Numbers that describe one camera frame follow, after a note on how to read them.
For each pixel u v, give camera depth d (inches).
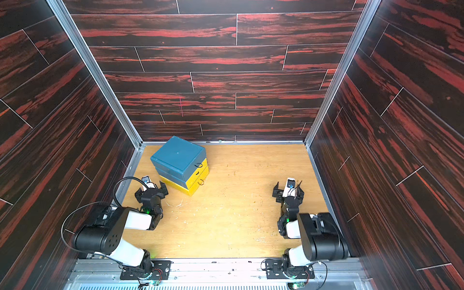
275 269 28.9
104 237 17.6
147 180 30.9
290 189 28.9
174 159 33.4
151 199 27.7
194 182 36.8
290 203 26.7
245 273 29.0
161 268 28.9
